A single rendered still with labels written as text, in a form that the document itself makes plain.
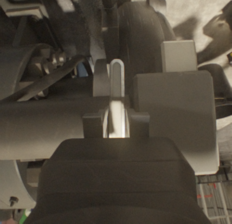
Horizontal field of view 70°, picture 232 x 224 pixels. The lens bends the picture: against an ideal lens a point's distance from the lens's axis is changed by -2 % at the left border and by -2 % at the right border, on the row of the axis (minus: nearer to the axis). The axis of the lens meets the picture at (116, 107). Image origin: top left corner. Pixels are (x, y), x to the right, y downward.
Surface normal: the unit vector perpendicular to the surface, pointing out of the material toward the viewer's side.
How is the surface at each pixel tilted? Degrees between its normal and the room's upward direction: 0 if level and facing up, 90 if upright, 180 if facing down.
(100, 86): 92
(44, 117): 90
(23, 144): 45
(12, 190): 35
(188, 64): 67
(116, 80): 49
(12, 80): 89
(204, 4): 0
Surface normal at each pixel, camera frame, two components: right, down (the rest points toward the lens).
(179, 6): 0.04, 0.90
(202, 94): -0.03, -0.05
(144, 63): -0.03, -0.30
